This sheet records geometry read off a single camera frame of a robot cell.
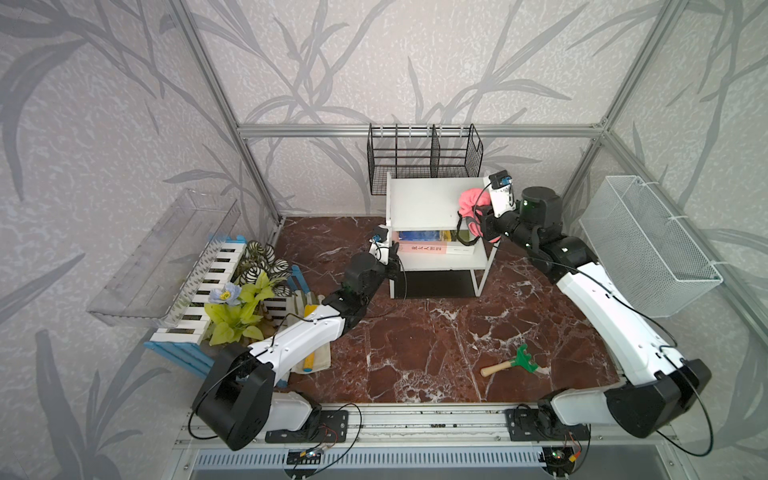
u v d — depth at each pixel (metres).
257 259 0.77
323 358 0.85
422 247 0.86
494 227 0.63
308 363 0.82
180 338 0.61
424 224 0.72
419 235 0.85
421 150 1.02
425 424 0.75
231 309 0.70
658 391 0.38
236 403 0.41
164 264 0.70
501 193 0.59
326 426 0.73
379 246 0.66
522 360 0.85
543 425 0.66
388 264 0.71
